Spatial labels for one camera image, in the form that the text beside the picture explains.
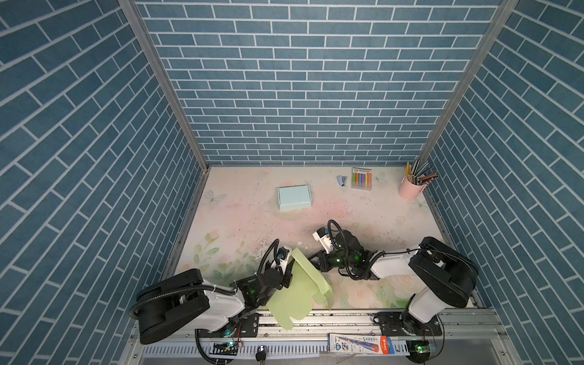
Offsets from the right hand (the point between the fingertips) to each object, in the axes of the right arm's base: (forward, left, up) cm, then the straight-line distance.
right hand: (304, 260), depth 83 cm
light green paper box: (-12, +3, -7) cm, 14 cm away
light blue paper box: (+29, +7, -1) cm, 30 cm away
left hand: (0, +4, -2) cm, 5 cm away
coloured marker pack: (+47, -25, -5) cm, 53 cm away
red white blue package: (-23, -20, -4) cm, 31 cm away
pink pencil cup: (+36, -45, 0) cm, 58 cm away
